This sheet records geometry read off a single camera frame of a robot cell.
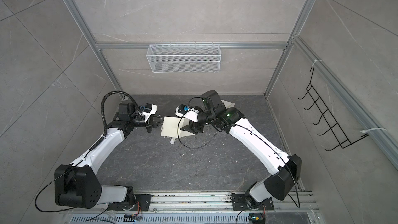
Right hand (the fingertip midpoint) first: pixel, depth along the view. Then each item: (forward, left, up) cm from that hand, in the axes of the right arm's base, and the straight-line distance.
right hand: (184, 119), depth 69 cm
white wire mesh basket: (+50, +3, 0) cm, 50 cm away
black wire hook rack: (-13, -64, +1) cm, 65 cm away
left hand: (+3, +8, -3) cm, 9 cm away
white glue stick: (+4, +10, -28) cm, 30 cm away
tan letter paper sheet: (-2, +7, -4) cm, 8 cm away
